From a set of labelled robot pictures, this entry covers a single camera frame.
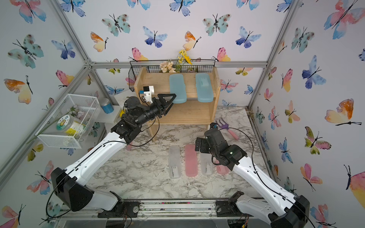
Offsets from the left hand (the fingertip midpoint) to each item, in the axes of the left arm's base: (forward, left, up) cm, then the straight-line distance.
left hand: (175, 97), depth 62 cm
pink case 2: (-16, -25, -44) cm, 53 cm away
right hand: (-8, -14, -23) cm, 28 cm away
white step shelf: (+16, +48, -32) cm, 60 cm away
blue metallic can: (+19, +46, -23) cm, 55 cm away
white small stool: (+25, +40, -23) cm, 52 cm away
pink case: (-9, -7, -46) cm, 47 cm away
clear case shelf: (-10, +4, -45) cm, 46 cm away
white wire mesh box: (+10, +54, -16) cm, 57 cm away
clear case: (-13, -17, -44) cm, 49 cm away
